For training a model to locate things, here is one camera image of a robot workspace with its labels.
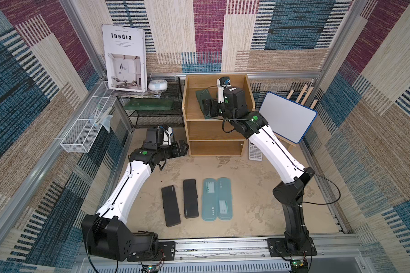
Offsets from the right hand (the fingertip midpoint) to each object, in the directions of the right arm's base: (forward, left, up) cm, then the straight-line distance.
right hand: (210, 98), depth 73 cm
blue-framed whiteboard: (+10, -42, -21) cm, 48 cm away
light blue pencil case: (-27, +1, -41) cm, 49 cm away
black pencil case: (-30, +21, -41) cm, 55 cm away
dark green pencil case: (+17, +4, -10) cm, 20 cm away
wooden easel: (+2, -47, -34) cm, 58 cm away
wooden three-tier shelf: (0, +2, -25) cm, 25 cm away
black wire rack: (+28, +35, -37) cm, 58 cm away
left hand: (-11, +15, -19) cm, 26 cm away
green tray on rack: (+20, +41, -17) cm, 49 cm away
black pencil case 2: (-27, +11, -40) cm, 50 cm away
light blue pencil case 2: (-28, -6, -40) cm, 50 cm away
